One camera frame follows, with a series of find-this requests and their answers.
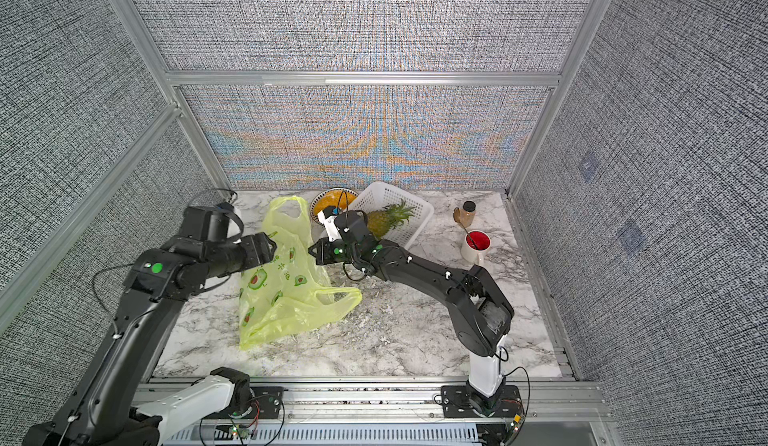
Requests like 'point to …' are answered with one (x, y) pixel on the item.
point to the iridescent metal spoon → (457, 218)
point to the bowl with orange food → (340, 198)
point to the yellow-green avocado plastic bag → (291, 294)
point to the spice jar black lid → (467, 213)
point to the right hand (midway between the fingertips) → (306, 243)
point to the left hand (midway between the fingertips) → (269, 245)
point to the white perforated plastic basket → (373, 196)
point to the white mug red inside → (483, 242)
